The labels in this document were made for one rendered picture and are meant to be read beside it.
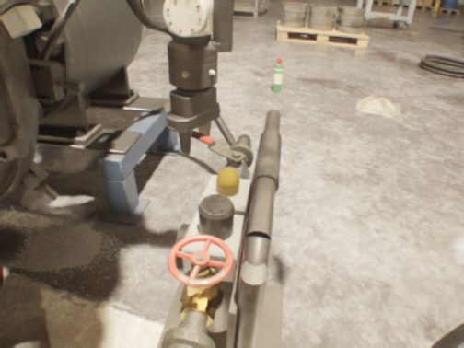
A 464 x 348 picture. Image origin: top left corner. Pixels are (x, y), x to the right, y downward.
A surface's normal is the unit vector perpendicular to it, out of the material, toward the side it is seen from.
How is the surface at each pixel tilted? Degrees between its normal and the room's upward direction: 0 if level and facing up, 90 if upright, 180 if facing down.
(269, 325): 0
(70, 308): 0
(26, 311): 0
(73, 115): 90
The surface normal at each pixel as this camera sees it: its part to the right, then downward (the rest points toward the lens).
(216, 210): 0.04, -0.82
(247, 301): -0.41, 0.49
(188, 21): -0.07, 0.56
